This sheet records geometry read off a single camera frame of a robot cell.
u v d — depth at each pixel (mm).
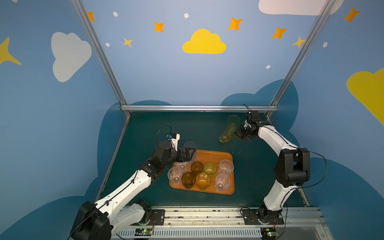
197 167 907
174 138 703
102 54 858
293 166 494
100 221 383
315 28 767
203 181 863
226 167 890
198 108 1506
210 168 888
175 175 882
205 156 982
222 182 858
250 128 703
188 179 820
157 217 749
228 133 986
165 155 607
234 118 1013
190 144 898
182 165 920
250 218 741
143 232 705
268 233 708
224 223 737
